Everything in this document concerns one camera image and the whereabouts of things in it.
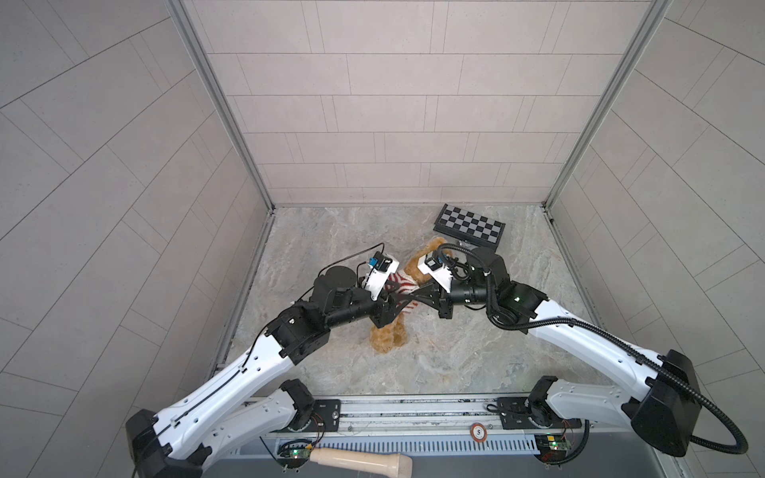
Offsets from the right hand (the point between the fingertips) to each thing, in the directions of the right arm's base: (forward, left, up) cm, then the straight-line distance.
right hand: (412, 299), depth 67 cm
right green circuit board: (-27, -30, -24) cm, 47 cm away
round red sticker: (-23, -14, -23) cm, 36 cm away
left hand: (0, 0, +3) cm, 3 cm away
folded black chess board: (+37, -24, -18) cm, 48 cm away
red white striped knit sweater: (+2, +1, +3) cm, 3 cm away
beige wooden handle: (-27, +10, -19) cm, 35 cm away
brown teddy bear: (-5, +5, -7) cm, 10 cm away
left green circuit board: (-25, +28, -20) cm, 43 cm away
